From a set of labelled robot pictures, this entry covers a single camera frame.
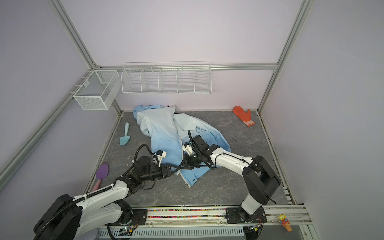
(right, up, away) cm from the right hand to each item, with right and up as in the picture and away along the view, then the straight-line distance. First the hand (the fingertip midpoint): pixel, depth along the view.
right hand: (179, 169), depth 80 cm
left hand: (0, -1, -2) cm, 2 cm away
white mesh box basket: (-59, +47, +23) cm, 79 cm away
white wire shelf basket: (+5, +56, +23) cm, 61 cm away
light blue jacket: (-8, +19, +14) cm, 25 cm away
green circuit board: (-26, -29, -7) cm, 39 cm away
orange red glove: (+48, +30, +38) cm, 68 cm away
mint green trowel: (-42, +13, +25) cm, 51 cm away
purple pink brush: (-49, -5, +11) cm, 50 cm away
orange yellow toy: (+51, -22, -10) cm, 57 cm away
